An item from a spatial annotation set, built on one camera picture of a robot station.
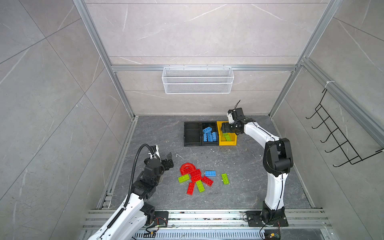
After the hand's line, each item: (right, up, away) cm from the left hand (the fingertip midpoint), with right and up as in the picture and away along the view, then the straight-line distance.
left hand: (162, 151), depth 80 cm
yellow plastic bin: (+37, +4, +23) cm, 44 cm away
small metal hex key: (+5, -6, +16) cm, 17 cm away
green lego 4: (+36, -18, +7) cm, 41 cm away
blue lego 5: (+27, -14, +8) cm, 32 cm away
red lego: (+15, -21, +2) cm, 26 cm away
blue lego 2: (+31, +7, +24) cm, 40 cm away
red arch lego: (+13, -12, +10) cm, 20 cm away
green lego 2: (+11, -16, +6) cm, 21 cm away
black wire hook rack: (+82, +7, -17) cm, 84 cm away
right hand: (+39, +14, +21) cm, 47 cm away
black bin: (+16, +8, +31) cm, 35 cm away
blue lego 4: (+29, +6, +23) cm, 37 cm away
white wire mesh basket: (+20, +46, +20) cm, 54 cm away
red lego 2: (+25, -18, +5) cm, 31 cm away
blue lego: (+27, +11, +25) cm, 38 cm away
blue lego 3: (+25, +6, +23) cm, 34 cm away
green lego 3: (+21, -20, +2) cm, 29 cm away
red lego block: (+18, -15, +6) cm, 24 cm away
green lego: (+41, +7, +24) cm, 48 cm away
